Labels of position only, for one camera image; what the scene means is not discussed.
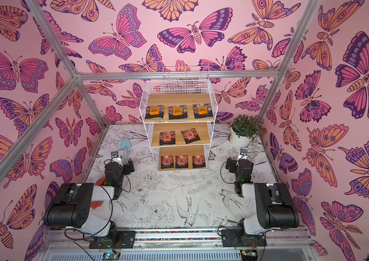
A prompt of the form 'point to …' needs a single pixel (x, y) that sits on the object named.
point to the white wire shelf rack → (182, 87)
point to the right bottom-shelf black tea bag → (198, 161)
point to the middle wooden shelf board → (201, 129)
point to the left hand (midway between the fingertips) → (124, 158)
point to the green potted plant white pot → (243, 129)
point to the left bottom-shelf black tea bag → (167, 162)
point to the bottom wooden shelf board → (183, 150)
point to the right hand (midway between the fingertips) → (235, 158)
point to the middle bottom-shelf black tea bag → (182, 161)
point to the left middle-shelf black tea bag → (167, 137)
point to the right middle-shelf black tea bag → (190, 135)
